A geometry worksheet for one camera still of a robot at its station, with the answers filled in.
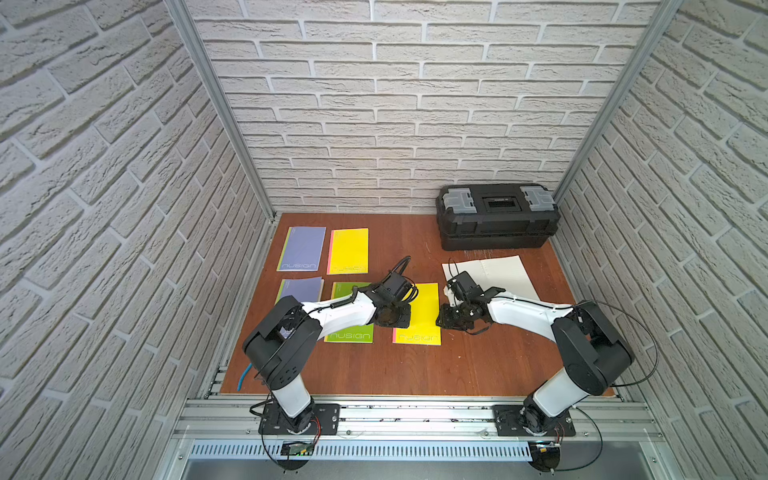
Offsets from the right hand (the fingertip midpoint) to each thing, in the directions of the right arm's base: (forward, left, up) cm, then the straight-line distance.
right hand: (442, 322), depth 91 cm
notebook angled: (-2, +26, +1) cm, 26 cm away
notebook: (+14, +44, 0) cm, 47 cm away
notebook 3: (+18, -26, -2) cm, 32 cm away
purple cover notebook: (+32, +48, +1) cm, 57 cm away
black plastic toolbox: (+30, -19, +16) cm, 39 cm away
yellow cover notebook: (+29, +30, +2) cm, 42 cm away
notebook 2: (-2, +6, +2) cm, 7 cm away
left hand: (+1, +10, +3) cm, 11 cm away
